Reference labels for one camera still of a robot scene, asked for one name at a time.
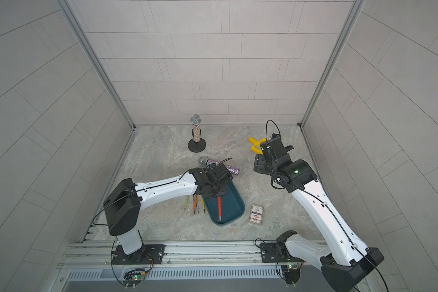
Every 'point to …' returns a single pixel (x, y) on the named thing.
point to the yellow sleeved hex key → (203, 204)
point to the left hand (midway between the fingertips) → (227, 192)
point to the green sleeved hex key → (186, 203)
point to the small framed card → (257, 215)
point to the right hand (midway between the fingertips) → (261, 161)
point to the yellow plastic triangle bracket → (253, 147)
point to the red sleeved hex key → (219, 208)
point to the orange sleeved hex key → (195, 202)
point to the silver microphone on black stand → (197, 144)
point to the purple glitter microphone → (204, 161)
